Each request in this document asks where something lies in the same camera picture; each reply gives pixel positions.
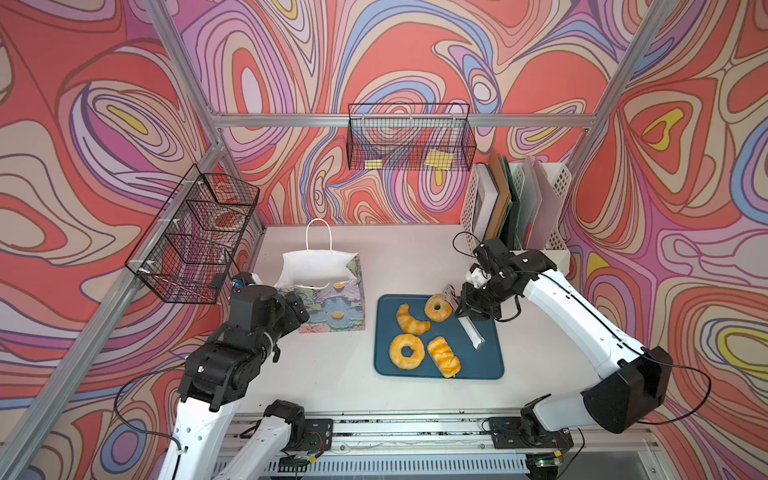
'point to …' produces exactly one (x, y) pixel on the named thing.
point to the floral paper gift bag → (329, 282)
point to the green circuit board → (293, 464)
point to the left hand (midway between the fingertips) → (293, 305)
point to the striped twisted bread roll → (448, 363)
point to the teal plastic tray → (484, 364)
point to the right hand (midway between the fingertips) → (460, 323)
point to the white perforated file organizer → (526, 213)
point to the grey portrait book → (485, 196)
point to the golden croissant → (410, 324)
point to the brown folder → (503, 186)
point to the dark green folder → (514, 196)
